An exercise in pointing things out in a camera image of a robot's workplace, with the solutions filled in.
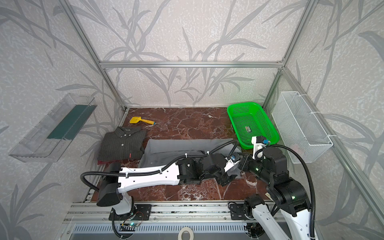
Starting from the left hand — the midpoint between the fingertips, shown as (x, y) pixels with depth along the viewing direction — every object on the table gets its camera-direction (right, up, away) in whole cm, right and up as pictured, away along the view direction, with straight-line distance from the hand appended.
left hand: (234, 165), depth 67 cm
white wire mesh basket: (+28, +17, -3) cm, 33 cm away
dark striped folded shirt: (-63, +6, +26) cm, 68 cm away
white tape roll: (-22, -31, +2) cm, 38 cm away
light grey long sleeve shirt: (-40, -1, +29) cm, 50 cm away
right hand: (0, +8, -3) cm, 8 cm away
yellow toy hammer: (-65, +21, +45) cm, 81 cm away
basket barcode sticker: (+19, +14, +40) cm, 47 cm away
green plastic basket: (+22, +20, +45) cm, 54 cm away
